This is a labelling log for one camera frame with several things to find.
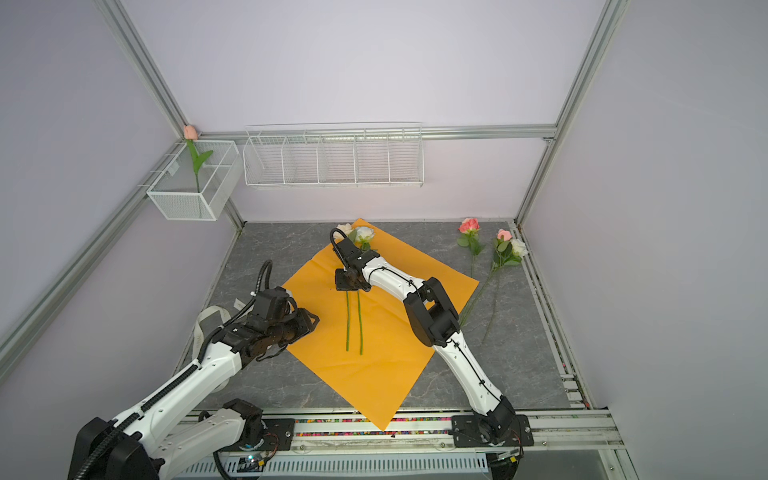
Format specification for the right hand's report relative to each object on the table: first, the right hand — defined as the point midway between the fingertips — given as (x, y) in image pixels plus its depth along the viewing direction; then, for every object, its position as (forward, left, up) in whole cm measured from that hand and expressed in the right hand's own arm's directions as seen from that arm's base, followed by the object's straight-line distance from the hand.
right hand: (342, 286), depth 100 cm
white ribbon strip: (-17, +43, -2) cm, 46 cm away
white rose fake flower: (+22, -6, +3) cm, 22 cm away
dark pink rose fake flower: (+26, -47, +1) cm, 54 cm away
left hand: (-18, +4, +8) cm, 20 cm away
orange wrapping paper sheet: (-20, -8, -2) cm, 22 cm away
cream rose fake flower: (+23, 0, +4) cm, 23 cm away
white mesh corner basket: (+8, +41, +35) cm, 54 cm away
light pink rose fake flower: (+16, -57, +1) cm, 59 cm away
